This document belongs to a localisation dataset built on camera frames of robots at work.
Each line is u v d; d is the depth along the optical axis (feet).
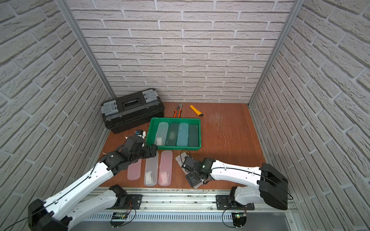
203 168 1.82
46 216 1.24
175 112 3.71
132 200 2.47
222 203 2.41
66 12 2.33
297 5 2.25
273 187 1.35
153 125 3.39
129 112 3.06
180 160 2.74
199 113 3.71
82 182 1.49
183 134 3.33
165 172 2.73
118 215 2.38
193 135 3.22
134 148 1.90
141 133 2.29
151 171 2.76
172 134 3.28
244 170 1.53
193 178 2.28
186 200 2.50
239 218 2.31
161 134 3.30
